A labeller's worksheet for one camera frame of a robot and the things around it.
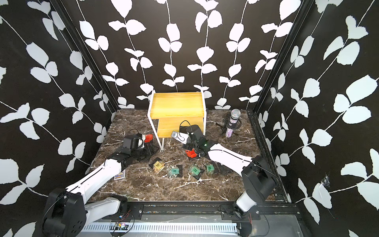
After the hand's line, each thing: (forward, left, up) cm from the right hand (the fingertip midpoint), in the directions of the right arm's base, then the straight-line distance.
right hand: (181, 133), depth 85 cm
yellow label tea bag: (-13, +15, -18) cm, 26 cm away
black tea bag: (-4, -5, -18) cm, 19 cm away
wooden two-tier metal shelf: (+2, +6, +15) cm, 17 cm away
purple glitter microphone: (+3, -29, +13) cm, 32 cm away
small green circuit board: (-44, +29, -17) cm, 55 cm away
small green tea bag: (-14, -17, -17) cm, 28 cm away
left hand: (-7, +14, -6) cm, 17 cm away
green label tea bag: (-15, -7, -18) cm, 24 cm away
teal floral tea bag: (-17, +6, -18) cm, 25 cm away
